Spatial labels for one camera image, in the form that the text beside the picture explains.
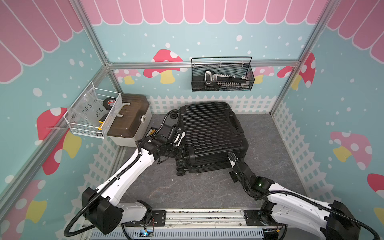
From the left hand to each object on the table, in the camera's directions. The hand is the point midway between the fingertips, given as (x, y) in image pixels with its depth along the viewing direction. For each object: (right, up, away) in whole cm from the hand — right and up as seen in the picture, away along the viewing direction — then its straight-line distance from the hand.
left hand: (183, 155), depth 76 cm
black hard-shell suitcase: (+15, +13, +7) cm, 21 cm away
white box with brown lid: (-33, +18, +15) cm, 40 cm away
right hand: (+27, -7, +8) cm, 29 cm away
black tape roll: (-41, +28, +3) cm, 49 cm away
